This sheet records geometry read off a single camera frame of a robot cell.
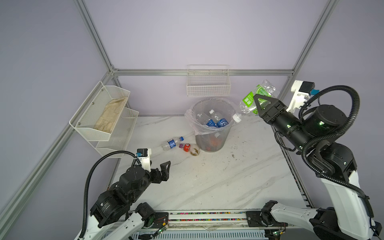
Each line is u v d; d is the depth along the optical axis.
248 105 0.47
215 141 0.90
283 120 0.41
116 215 0.41
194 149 1.00
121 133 1.19
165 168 0.58
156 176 0.55
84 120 0.67
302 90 0.38
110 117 0.79
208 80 0.96
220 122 0.88
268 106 0.41
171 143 0.98
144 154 0.53
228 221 0.74
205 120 0.90
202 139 0.92
